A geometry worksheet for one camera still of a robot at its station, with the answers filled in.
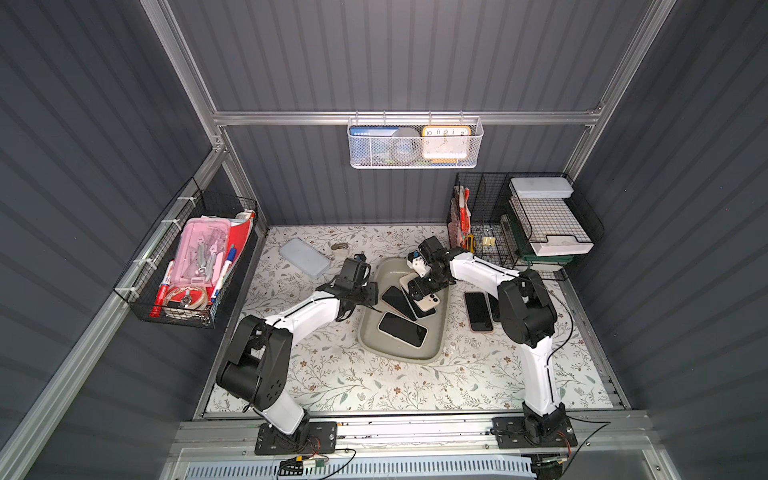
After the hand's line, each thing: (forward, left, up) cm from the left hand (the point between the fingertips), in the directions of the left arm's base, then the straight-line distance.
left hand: (373, 291), depth 92 cm
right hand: (+5, -17, -6) cm, 19 cm away
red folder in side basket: (+3, +34, +22) cm, 41 cm away
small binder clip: (+26, +14, -8) cm, 31 cm away
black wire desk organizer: (+40, -44, -8) cm, 60 cm away
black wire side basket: (-14, +47, +26) cm, 55 cm away
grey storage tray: (-11, -4, -8) cm, 14 cm away
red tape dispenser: (-15, +41, +21) cm, 48 cm away
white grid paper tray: (+17, -57, +12) cm, 60 cm away
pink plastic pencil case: (-4, +41, +23) cm, 47 cm away
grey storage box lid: (+21, +27, -8) cm, 35 cm away
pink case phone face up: (+2, -8, -9) cm, 12 cm away
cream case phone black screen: (-9, -9, -8) cm, 15 cm away
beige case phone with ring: (-1, -17, -6) cm, 18 cm away
